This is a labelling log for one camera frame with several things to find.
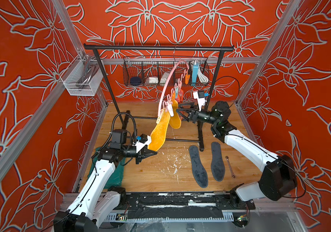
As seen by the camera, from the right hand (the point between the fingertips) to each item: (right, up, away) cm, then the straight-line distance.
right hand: (176, 110), depth 66 cm
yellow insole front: (-8, -12, +2) cm, 15 cm away
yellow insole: (+1, -6, +17) cm, 18 cm away
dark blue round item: (-25, +21, +31) cm, 45 cm away
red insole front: (+4, +8, +14) cm, 17 cm away
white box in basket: (-12, +19, +20) cm, 31 cm away
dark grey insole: (+16, -36, +17) cm, 42 cm away
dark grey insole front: (+27, -34, +19) cm, 47 cm away
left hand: (-10, -20, +5) cm, 23 cm away
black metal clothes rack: (-37, -3, +43) cm, 57 cm away
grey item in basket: (-6, +21, +24) cm, 32 cm away
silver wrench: (+35, -37, +15) cm, 53 cm away
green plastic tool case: (-31, -37, +10) cm, 49 cm away
